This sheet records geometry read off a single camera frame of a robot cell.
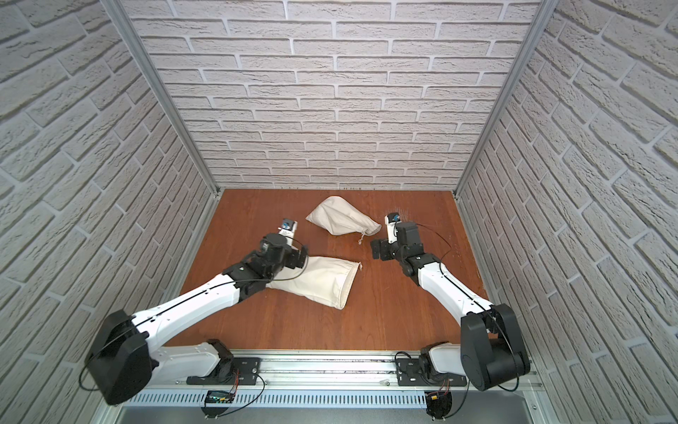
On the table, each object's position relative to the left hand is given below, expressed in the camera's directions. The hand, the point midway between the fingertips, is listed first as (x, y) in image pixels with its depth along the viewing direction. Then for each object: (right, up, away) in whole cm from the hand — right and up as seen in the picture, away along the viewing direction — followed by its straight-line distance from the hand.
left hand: (290, 234), depth 83 cm
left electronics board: (-18, -45, -11) cm, 50 cm away
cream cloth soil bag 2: (+16, +5, +16) cm, 23 cm away
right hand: (+29, -2, +5) cm, 30 cm away
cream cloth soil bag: (+11, -14, -2) cm, 19 cm away
